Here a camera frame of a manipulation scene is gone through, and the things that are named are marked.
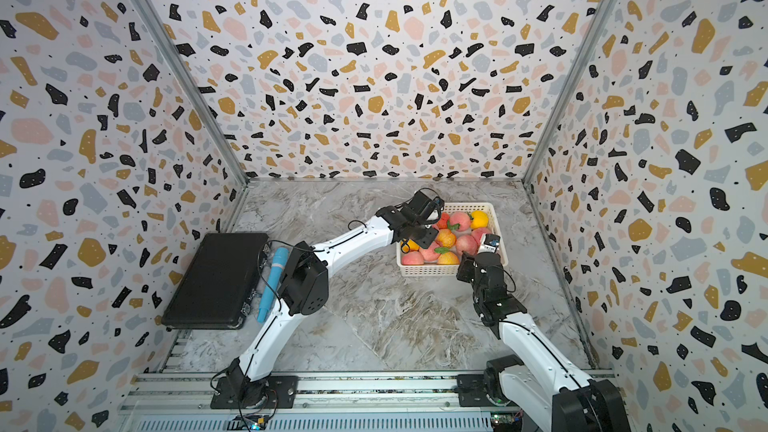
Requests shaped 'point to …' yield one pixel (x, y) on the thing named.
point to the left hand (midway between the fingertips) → (434, 231)
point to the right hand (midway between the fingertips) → (469, 254)
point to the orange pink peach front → (448, 258)
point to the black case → (218, 285)
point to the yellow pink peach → (446, 238)
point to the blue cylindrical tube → (272, 282)
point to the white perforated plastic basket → (452, 270)
